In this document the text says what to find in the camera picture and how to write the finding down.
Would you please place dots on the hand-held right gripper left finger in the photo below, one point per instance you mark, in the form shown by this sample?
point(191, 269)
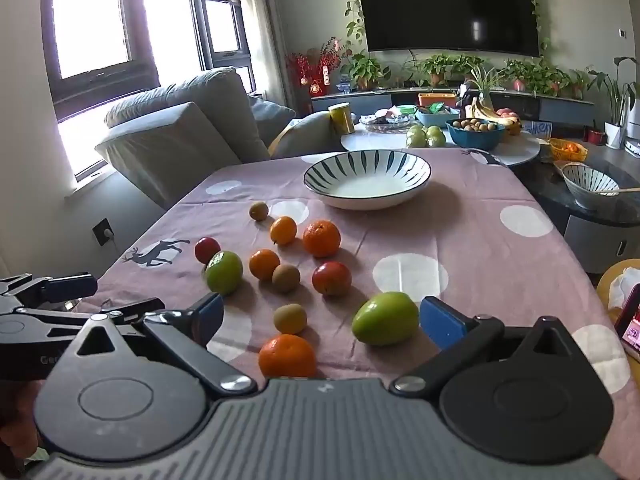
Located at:
point(212, 312)

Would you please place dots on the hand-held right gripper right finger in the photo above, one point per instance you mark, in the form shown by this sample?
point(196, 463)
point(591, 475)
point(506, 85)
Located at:
point(440, 321)

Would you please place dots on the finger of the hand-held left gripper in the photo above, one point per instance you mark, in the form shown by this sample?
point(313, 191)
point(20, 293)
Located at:
point(70, 287)
point(137, 306)

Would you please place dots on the large green apple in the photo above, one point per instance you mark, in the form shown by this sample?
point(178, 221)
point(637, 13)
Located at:
point(385, 318)

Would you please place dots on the small red apple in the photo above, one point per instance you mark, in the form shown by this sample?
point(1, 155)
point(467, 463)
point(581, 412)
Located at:
point(207, 249)

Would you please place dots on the small orange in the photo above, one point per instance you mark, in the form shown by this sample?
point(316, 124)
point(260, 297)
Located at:
point(283, 230)
point(264, 264)

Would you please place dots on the brown kiwi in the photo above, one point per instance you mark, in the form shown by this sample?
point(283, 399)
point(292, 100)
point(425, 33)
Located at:
point(290, 318)
point(258, 210)
point(286, 278)

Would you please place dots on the medium orange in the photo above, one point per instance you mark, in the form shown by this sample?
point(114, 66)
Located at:
point(287, 357)

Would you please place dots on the large orange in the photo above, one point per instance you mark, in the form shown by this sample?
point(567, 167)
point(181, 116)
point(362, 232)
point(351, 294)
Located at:
point(321, 238)

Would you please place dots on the striped white ceramic bowl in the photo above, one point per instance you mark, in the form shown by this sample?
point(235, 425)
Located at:
point(360, 190)

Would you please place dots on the pink dotted tablecloth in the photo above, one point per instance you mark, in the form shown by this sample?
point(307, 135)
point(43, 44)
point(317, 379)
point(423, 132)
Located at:
point(465, 260)

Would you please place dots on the dark glass table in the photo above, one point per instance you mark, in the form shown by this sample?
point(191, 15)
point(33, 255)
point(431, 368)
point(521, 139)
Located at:
point(545, 185)

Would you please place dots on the yellow wooden stool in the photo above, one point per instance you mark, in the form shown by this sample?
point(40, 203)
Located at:
point(607, 280)

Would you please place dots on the grey sofa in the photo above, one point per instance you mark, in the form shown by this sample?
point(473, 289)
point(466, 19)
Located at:
point(175, 135)

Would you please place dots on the tray of green apples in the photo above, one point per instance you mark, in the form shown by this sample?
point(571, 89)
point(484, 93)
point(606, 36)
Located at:
point(425, 137)

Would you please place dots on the round white table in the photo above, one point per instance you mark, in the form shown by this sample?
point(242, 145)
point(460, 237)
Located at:
point(515, 152)

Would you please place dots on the white tissue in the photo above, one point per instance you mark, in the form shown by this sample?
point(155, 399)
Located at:
point(625, 285)

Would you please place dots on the blue bowl of longans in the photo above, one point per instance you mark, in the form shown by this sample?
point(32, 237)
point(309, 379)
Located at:
point(475, 135)

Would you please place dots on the smartphone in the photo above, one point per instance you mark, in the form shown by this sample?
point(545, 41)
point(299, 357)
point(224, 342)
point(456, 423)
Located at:
point(630, 320)

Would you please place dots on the teal plastic basket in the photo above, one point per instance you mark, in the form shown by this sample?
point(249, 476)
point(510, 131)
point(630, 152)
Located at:
point(430, 119)

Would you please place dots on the small striped ceramic bowl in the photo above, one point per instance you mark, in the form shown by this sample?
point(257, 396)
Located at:
point(587, 182)

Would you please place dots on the grey-blue cushion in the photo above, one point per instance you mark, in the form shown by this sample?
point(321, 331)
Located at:
point(270, 117)

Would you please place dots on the glass plate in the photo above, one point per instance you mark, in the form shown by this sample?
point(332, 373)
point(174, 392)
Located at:
point(385, 125)

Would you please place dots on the orange basket of tangerines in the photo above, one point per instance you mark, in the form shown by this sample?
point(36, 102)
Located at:
point(567, 150)

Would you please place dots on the bunch of bananas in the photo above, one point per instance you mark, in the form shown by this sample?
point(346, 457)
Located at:
point(492, 112)

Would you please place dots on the orange plastic box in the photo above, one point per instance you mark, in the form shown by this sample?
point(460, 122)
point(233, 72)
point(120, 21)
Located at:
point(437, 99)

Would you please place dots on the yellow can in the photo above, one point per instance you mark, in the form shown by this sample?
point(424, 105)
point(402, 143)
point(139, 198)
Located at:
point(341, 119)

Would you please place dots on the spider plant in vase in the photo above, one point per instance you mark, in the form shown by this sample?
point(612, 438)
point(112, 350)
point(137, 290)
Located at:
point(484, 87)

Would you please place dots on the grey television cabinet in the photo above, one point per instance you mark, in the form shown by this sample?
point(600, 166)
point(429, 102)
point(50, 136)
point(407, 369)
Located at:
point(560, 107)

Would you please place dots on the potted green plant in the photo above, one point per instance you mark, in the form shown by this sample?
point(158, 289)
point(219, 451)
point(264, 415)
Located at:
point(442, 67)
point(365, 70)
point(535, 75)

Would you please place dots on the large dark-framed window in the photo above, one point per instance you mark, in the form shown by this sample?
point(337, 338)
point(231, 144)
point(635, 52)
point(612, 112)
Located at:
point(100, 25)

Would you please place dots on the red festive decoration plant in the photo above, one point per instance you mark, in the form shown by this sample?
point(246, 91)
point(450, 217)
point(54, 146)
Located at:
point(312, 67)

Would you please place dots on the tall plant in white pot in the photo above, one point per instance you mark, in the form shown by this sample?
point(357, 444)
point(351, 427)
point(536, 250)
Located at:
point(616, 110)

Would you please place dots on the light curtain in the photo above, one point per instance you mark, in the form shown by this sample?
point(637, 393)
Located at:
point(260, 35)

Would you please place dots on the narrow dark-framed window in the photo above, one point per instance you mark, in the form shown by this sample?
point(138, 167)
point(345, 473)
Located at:
point(220, 20)

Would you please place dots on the black television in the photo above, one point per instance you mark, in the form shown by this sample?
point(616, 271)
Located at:
point(450, 5)

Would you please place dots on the hanging vine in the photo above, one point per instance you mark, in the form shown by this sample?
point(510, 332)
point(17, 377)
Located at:
point(354, 5)

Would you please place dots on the wall outlet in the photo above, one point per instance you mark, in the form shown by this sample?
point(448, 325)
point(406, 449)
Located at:
point(103, 231)

